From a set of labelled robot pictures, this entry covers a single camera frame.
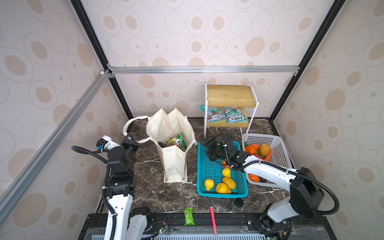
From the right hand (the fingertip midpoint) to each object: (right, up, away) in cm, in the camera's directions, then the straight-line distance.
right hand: (200, 145), depth 81 cm
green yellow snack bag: (-13, +2, +10) cm, 17 cm away
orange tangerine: (+9, -6, -18) cm, 21 cm away
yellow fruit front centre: (+11, -23, -1) cm, 26 cm away
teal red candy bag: (+10, +19, +16) cm, 27 cm away
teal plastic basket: (+6, -19, +9) cm, 22 cm away
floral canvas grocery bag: (-24, +10, +9) cm, 27 cm away
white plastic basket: (+50, -7, +13) cm, 52 cm away
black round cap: (+18, -27, -9) cm, 34 cm away
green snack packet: (-6, -36, -7) cm, 37 cm away
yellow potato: (+41, -4, +13) cm, 43 cm away
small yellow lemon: (+15, -16, +5) cm, 23 cm away
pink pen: (+6, -37, -7) cm, 38 cm away
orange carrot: (+43, -10, +14) cm, 46 cm away
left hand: (-30, +8, -14) cm, 34 cm away
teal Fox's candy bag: (+22, +18, +16) cm, 33 cm away
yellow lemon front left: (+5, -22, +1) cm, 22 cm away
